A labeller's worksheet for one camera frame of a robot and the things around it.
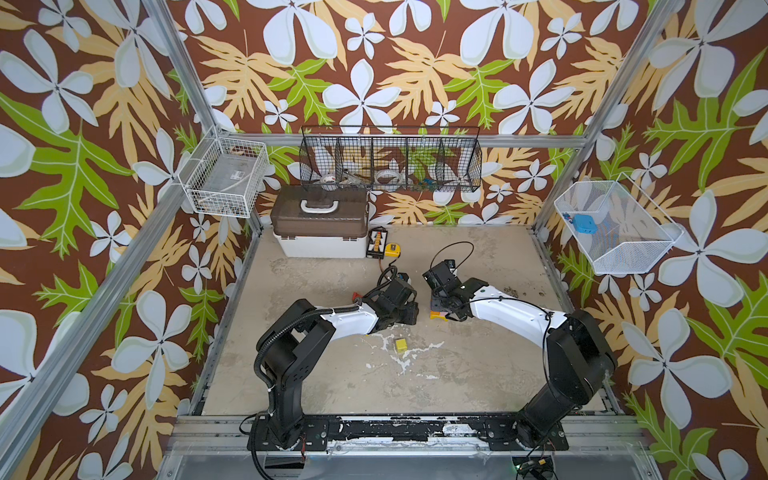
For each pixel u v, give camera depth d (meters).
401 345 0.88
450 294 0.68
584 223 0.86
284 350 0.50
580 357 0.45
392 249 1.11
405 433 0.75
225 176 0.86
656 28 0.70
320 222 0.94
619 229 0.82
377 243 1.14
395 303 0.73
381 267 1.14
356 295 0.99
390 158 0.97
